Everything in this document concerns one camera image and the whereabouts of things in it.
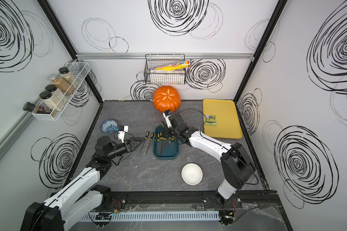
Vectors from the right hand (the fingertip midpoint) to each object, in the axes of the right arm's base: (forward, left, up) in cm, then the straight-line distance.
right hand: (164, 127), depth 85 cm
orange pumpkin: (+28, +1, -3) cm, 29 cm away
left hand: (-12, +10, +4) cm, 16 cm away
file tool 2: (0, +11, -16) cm, 19 cm away
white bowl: (-21, -17, -15) cm, 31 cm away
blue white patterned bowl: (+9, +42, -13) cm, 45 cm away
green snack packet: (+18, -33, -16) cm, 41 cm away
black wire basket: (+25, -5, +18) cm, 32 cm away
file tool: (+4, +13, -15) cm, 20 cm away
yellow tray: (+15, -45, -16) cm, 50 cm away
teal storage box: (-4, 0, -15) cm, 16 cm away
